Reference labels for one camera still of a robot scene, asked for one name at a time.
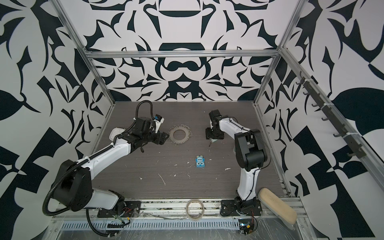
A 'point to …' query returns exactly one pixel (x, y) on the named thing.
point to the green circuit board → (245, 225)
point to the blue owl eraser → (200, 161)
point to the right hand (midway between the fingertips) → (212, 135)
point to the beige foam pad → (284, 211)
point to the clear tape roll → (195, 209)
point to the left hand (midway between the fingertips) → (164, 130)
